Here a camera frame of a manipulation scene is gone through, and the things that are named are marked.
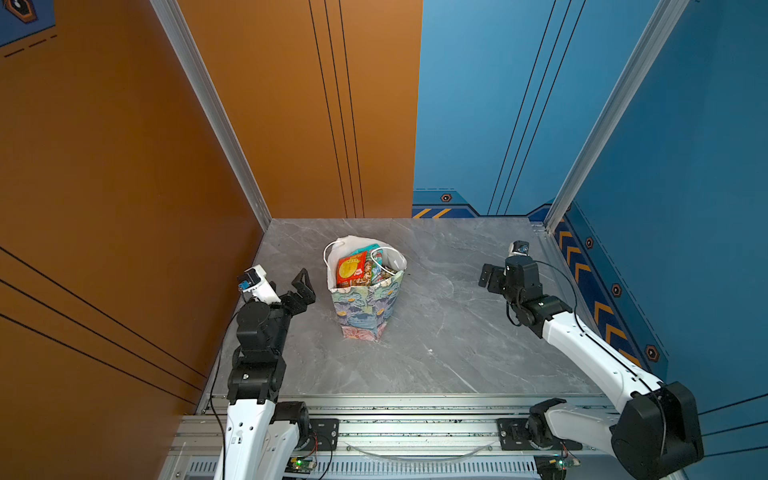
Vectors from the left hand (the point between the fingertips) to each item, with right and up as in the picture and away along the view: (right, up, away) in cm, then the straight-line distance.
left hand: (292, 274), depth 71 cm
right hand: (+54, 0, +14) cm, 55 cm away
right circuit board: (+63, -46, 0) cm, 78 cm away
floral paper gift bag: (+17, -10, +7) cm, 21 cm away
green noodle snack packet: (+20, +5, +12) cm, 24 cm away
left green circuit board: (+2, -46, 0) cm, 46 cm away
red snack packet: (+13, 0, +10) cm, 16 cm away
